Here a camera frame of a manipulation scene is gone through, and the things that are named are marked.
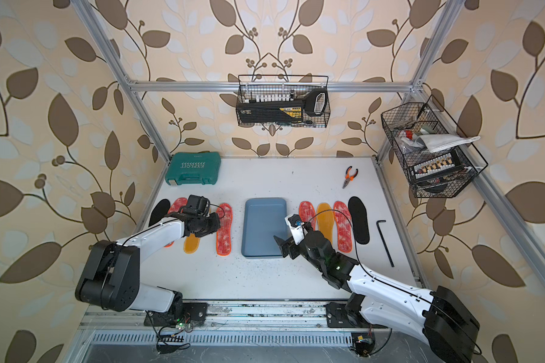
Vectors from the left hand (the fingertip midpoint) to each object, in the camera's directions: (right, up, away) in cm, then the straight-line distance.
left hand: (220, 222), depth 91 cm
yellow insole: (-12, -9, 0) cm, 15 cm away
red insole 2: (+2, -6, -1) cm, 6 cm away
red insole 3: (+36, +2, +8) cm, 37 cm away
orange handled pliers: (+58, +18, +21) cm, 65 cm away
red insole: (-23, +5, +10) cm, 25 cm away
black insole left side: (-30, +4, +10) cm, 32 cm away
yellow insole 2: (+44, 0, +6) cm, 44 cm away
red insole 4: (+51, 0, +5) cm, 52 cm away
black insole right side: (+59, +1, +6) cm, 59 cm away
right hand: (+27, 0, -12) cm, 29 cm away
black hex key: (+67, -8, 0) cm, 67 cm away
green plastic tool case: (-15, +23, +21) cm, 35 cm away
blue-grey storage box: (+17, 0, +5) cm, 18 cm away
